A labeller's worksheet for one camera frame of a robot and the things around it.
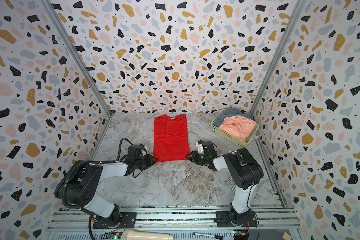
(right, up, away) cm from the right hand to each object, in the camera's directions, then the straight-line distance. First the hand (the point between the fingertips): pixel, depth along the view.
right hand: (185, 154), depth 93 cm
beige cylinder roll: (-21, -32, -26) cm, 46 cm away
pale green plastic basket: (+23, +15, +13) cm, 30 cm away
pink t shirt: (+36, +17, +7) cm, 40 cm away
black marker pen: (+15, -34, -24) cm, 44 cm away
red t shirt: (-10, +9, +12) cm, 18 cm away
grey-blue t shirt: (+32, +28, +18) cm, 46 cm away
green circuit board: (-33, -34, -23) cm, 53 cm away
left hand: (-17, -2, -1) cm, 17 cm away
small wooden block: (+48, -33, -24) cm, 63 cm away
